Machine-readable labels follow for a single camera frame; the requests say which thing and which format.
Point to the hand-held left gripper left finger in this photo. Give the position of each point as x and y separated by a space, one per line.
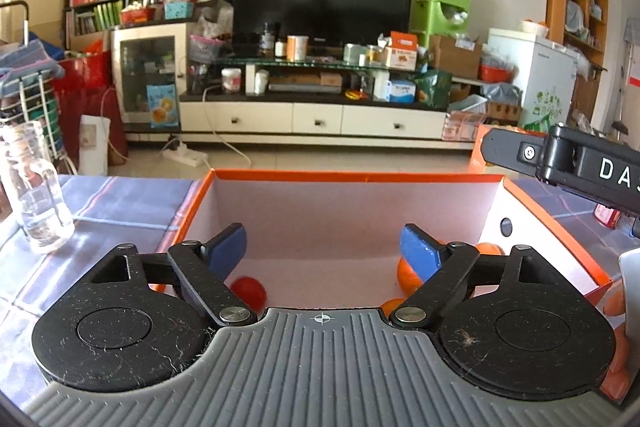
227 252

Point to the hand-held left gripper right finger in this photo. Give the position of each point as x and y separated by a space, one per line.
420 252

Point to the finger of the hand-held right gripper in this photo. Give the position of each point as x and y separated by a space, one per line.
510 149

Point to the orange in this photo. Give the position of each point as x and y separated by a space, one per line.
392 306
491 249
407 279

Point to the red round fruit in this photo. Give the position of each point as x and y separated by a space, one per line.
250 293

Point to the orange cardboard box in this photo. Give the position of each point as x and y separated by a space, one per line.
350 217

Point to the white small fridge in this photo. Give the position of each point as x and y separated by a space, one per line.
542 77

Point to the green snack bag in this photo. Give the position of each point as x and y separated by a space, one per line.
434 91

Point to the white power strip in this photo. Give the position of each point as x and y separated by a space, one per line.
185 156

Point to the large brown cardboard box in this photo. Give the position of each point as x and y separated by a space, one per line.
456 57

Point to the blue tissue box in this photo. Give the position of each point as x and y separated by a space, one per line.
401 91

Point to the blue plaid tablecloth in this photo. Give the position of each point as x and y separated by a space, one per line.
100 207

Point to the orange white carton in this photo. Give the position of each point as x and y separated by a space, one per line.
401 54

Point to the wooden open shelf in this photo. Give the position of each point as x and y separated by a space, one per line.
580 17

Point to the green stacked plastic bins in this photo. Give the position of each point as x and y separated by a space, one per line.
440 7

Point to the blue orange snack bag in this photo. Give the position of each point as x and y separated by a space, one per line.
162 107

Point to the white black television stand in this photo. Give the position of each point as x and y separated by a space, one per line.
325 117

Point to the white paper bag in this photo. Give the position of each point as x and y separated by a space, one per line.
95 144

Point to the white plastic jar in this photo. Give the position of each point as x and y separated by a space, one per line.
231 81

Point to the white glass door cabinet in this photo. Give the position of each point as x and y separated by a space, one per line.
150 72

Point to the pink woven basket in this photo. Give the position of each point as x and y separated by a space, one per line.
205 49

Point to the red shopping bag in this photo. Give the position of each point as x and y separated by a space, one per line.
92 97

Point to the dark glass bottle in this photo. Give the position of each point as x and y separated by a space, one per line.
267 41

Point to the white orange can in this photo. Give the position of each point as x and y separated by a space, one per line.
297 48

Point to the blue dotted basket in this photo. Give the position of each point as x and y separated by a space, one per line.
178 10

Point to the red basket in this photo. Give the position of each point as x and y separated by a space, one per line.
137 15

